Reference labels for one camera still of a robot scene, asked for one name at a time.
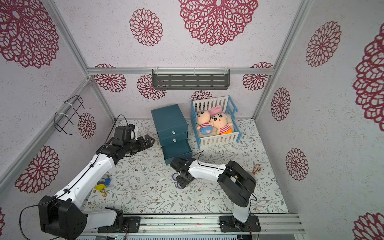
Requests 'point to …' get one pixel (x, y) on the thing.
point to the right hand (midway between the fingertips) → (188, 180)
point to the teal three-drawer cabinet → (172, 132)
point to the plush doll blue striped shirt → (205, 126)
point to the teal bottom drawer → (181, 149)
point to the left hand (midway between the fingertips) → (149, 143)
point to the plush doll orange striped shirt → (221, 121)
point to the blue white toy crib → (214, 139)
